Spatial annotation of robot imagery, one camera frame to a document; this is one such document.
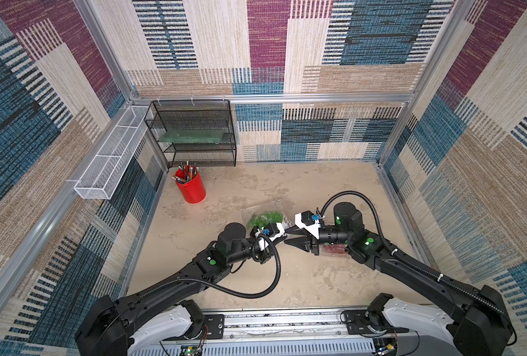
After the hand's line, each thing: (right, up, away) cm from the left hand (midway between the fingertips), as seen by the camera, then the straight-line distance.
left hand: (284, 235), depth 71 cm
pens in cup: (-41, +21, +28) cm, 54 cm away
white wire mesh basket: (-74, +17, +21) cm, 79 cm away
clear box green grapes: (-7, +3, +25) cm, 26 cm away
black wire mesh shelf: (-38, +48, +31) cm, 69 cm away
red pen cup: (-38, +16, +25) cm, 48 cm away
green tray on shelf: (-37, +37, +25) cm, 58 cm away
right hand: (+1, 0, 0) cm, 2 cm away
